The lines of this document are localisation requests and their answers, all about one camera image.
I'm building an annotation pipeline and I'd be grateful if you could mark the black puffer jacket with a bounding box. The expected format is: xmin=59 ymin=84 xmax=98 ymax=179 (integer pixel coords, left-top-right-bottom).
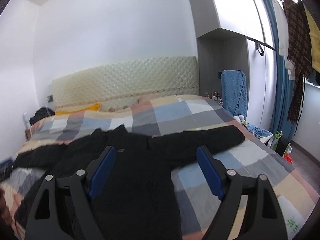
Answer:
xmin=14 ymin=126 xmax=245 ymax=239

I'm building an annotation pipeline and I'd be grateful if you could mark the black clothes pile on nightstand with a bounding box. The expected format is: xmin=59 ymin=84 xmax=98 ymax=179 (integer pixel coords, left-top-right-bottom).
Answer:
xmin=29 ymin=107 xmax=55 ymax=126

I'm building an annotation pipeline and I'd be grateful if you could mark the white pillow green print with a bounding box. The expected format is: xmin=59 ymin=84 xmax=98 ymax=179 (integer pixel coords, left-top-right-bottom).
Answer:
xmin=277 ymin=195 xmax=306 ymax=239

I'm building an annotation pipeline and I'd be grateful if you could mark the plaid patchwork bed quilt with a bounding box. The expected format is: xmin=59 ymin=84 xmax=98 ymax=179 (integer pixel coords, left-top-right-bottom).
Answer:
xmin=1 ymin=95 xmax=319 ymax=239

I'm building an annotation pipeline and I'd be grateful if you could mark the blue cloth heap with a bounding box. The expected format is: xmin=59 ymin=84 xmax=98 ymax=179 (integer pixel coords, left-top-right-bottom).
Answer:
xmin=245 ymin=123 xmax=272 ymax=139

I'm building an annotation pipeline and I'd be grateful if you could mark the wooden nightstand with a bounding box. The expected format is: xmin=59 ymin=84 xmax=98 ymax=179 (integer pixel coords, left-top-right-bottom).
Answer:
xmin=24 ymin=128 xmax=31 ymax=141

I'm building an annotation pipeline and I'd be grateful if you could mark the blue curtain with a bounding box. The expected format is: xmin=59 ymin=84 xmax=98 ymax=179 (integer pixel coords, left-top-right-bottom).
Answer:
xmin=263 ymin=0 xmax=297 ymax=140

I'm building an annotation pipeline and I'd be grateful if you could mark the white lotion bottle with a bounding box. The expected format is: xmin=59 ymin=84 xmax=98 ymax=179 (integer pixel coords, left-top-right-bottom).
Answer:
xmin=22 ymin=112 xmax=30 ymax=129

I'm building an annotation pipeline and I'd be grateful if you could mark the yellow cloth at headboard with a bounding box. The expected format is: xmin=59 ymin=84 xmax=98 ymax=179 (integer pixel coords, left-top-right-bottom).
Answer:
xmin=55 ymin=102 xmax=101 ymax=115

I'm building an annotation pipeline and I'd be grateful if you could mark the floral pillow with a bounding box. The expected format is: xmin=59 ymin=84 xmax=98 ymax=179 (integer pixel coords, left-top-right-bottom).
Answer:
xmin=100 ymin=96 xmax=153 ymax=112

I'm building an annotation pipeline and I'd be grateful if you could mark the cream quilted headboard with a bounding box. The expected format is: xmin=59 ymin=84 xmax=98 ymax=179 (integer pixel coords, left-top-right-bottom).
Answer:
xmin=52 ymin=56 xmax=200 ymax=111

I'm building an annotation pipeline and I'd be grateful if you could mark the brown houndstooth hanging garment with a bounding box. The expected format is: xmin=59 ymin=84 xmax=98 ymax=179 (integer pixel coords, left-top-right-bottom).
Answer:
xmin=283 ymin=0 xmax=312 ymax=124

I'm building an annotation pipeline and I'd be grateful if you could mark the grey white wardrobe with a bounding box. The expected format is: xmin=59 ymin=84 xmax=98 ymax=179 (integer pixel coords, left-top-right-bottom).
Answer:
xmin=189 ymin=0 xmax=276 ymax=129

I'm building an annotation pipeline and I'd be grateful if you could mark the grey wall socket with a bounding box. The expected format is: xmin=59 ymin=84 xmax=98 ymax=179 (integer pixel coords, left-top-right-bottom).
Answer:
xmin=47 ymin=95 xmax=54 ymax=102

